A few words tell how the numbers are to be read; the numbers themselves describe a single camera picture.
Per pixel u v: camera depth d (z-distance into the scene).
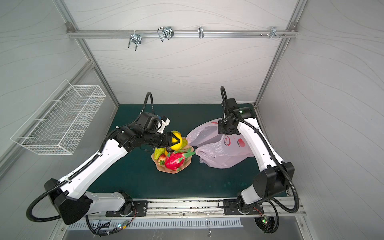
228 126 0.65
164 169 0.83
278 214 0.71
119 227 0.68
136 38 0.80
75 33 0.77
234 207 0.74
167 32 0.76
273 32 0.77
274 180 0.41
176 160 0.80
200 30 0.72
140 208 0.73
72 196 0.40
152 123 0.56
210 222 0.70
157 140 0.60
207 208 0.75
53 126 0.66
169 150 0.86
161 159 0.84
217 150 0.76
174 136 0.67
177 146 0.67
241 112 0.54
